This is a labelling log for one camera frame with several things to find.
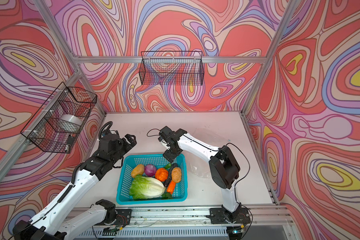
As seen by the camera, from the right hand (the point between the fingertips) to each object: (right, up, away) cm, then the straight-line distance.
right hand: (176, 156), depth 87 cm
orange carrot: (-3, -16, -7) cm, 18 cm away
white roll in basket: (-52, +22, -14) cm, 58 cm away
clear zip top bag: (+13, -6, +1) cm, 14 cm away
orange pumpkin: (-8, -9, -6) cm, 13 cm away
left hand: (-23, +11, -10) cm, 27 cm away
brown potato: (-21, -7, -3) cm, 23 cm away
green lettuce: (-17, -14, -12) cm, 25 cm away
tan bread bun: (0, -9, -7) cm, 11 cm away
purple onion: (-15, -7, -4) cm, 17 cm away
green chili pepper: (-4, -6, +1) cm, 7 cm away
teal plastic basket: (+2, -20, -7) cm, 21 cm away
